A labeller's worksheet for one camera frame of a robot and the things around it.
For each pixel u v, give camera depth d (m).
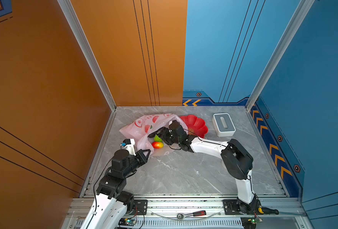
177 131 0.70
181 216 0.69
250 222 0.70
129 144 0.66
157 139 0.93
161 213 0.72
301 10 0.71
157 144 0.92
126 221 0.71
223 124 1.03
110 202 0.48
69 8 0.70
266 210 0.70
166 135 0.80
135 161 0.62
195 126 1.07
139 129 0.88
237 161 0.51
